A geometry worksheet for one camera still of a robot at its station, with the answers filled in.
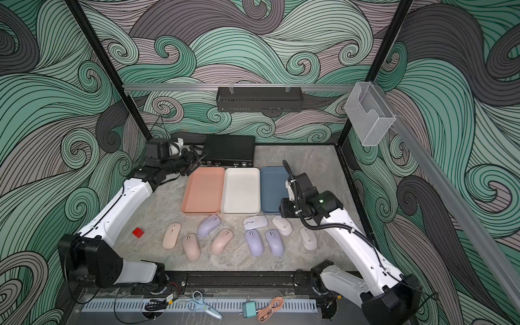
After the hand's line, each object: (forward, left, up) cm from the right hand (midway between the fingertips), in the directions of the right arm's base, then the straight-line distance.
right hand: (282, 209), depth 75 cm
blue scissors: (-28, +31, -16) cm, 44 cm away
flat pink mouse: (-3, +46, -15) cm, 48 cm away
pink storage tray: (+16, +35, -13) cm, 41 cm away
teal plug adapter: (-29, +13, -14) cm, 35 cm away
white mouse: (0, -1, -14) cm, 14 cm away
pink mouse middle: (-9, +37, -14) cm, 41 cm away
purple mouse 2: (-7, +11, -15) cm, 20 cm away
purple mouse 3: (-6, +3, -14) cm, 16 cm away
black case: (+46, +26, -16) cm, 55 cm away
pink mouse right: (-6, +24, -14) cm, 29 cm away
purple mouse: (0, +31, -14) cm, 34 cm away
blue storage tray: (+20, +1, -16) cm, 25 cm away
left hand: (+18, +30, +12) cm, 37 cm away
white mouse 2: (-6, -12, -14) cm, 19 cm away
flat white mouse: (+2, +10, -15) cm, 19 cm away
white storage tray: (+19, +18, -19) cm, 32 cm away
